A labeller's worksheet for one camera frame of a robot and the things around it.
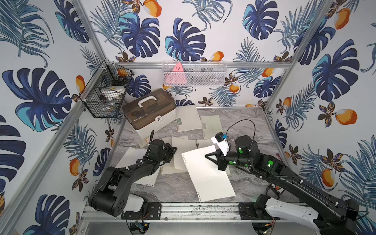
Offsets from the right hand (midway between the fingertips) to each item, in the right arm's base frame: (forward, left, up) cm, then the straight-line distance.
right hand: (206, 153), depth 66 cm
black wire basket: (+48, +60, +10) cm, 77 cm away
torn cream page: (-10, -2, -10) cm, 14 cm away
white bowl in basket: (+31, +50, +10) cm, 59 cm away
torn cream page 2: (+11, +46, -26) cm, 54 cm away
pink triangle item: (+47, +16, +10) cm, 51 cm away
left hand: (+14, +15, -16) cm, 26 cm away
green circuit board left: (-25, +32, -28) cm, 50 cm away
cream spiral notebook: (+43, +11, -24) cm, 50 cm away
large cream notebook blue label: (+1, +15, -15) cm, 21 cm away
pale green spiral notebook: (+39, -8, -28) cm, 49 cm away
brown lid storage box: (+30, +32, -5) cm, 45 cm away
